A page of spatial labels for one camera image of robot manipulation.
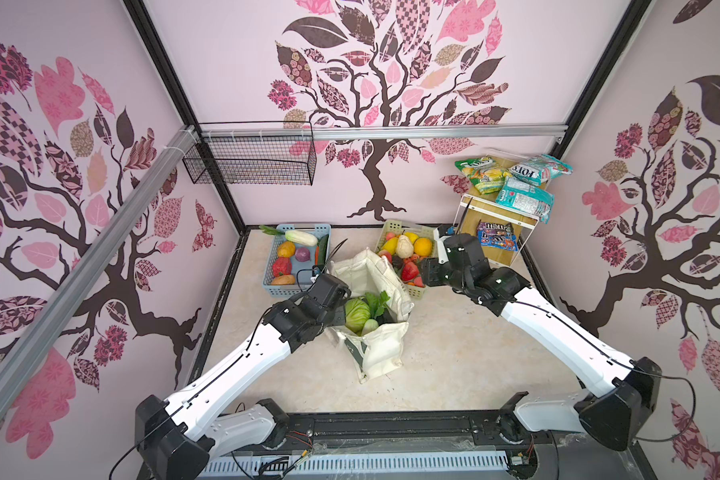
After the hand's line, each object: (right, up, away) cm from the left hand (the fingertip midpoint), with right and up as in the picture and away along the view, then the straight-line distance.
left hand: (334, 311), depth 77 cm
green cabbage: (+6, -3, +6) cm, 9 cm away
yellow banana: (+17, +18, +30) cm, 39 cm away
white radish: (-19, +22, +33) cm, 44 cm away
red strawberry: (+23, +9, +24) cm, 34 cm away
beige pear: (+22, +17, +27) cm, 39 cm away
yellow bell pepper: (-21, +17, +30) cm, 40 cm away
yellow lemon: (+25, +22, +32) cm, 46 cm away
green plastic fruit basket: (+19, +25, +37) cm, 49 cm away
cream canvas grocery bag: (+8, +9, +11) cm, 16 cm away
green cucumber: (-7, +18, +30) cm, 36 cm away
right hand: (+25, +14, +1) cm, 28 cm away
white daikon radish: (+11, 0, +8) cm, 14 cm away
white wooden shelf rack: (+39, +28, +4) cm, 48 cm away
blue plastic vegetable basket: (-17, +15, +30) cm, 38 cm away
